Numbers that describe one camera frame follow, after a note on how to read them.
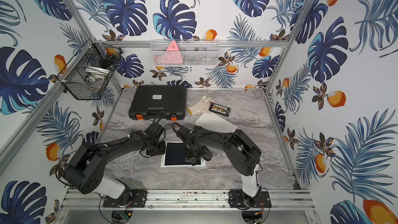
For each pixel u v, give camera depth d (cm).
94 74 90
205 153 79
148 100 106
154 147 75
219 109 107
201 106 111
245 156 48
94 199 76
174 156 92
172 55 90
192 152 75
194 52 95
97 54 96
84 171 44
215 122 106
